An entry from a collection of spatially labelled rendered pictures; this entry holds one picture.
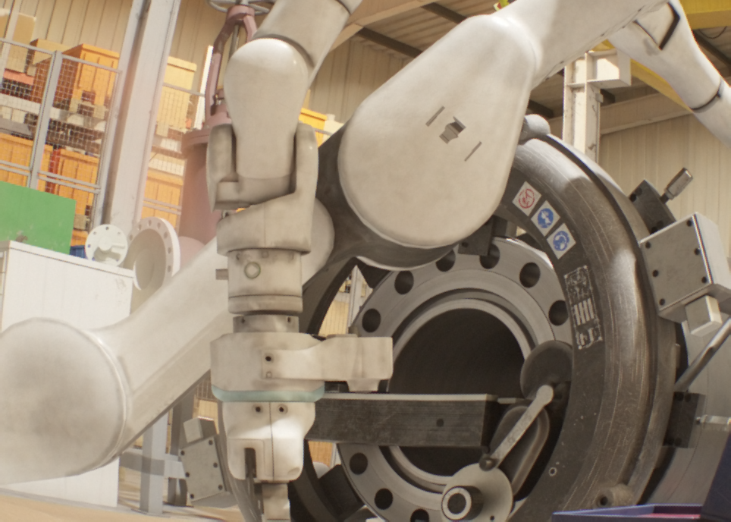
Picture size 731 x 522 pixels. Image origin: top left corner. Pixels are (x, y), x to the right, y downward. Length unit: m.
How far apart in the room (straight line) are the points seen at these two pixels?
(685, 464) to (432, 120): 0.93
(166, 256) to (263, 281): 4.95
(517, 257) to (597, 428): 0.36
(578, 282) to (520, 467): 0.24
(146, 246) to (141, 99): 4.15
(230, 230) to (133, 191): 9.04
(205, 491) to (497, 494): 0.58
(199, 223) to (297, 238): 5.23
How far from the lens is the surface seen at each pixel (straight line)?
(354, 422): 1.69
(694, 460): 1.94
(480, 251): 1.77
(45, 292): 5.46
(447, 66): 1.17
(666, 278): 1.51
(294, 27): 1.01
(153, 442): 5.63
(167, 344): 1.15
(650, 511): 0.87
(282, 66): 0.98
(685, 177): 1.63
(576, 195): 1.57
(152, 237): 6.04
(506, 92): 1.18
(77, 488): 5.59
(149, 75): 10.19
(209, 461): 1.95
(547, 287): 1.71
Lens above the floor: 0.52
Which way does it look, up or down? 9 degrees up
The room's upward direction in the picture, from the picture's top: 7 degrees clockwise
